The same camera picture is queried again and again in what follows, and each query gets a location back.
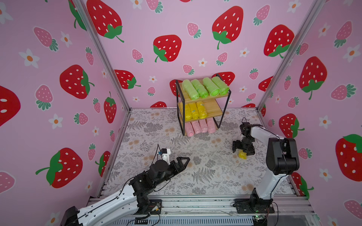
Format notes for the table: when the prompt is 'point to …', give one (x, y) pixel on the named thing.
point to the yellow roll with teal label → (201, 111)
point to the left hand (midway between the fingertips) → (187, 162)
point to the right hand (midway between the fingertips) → (242, 153)
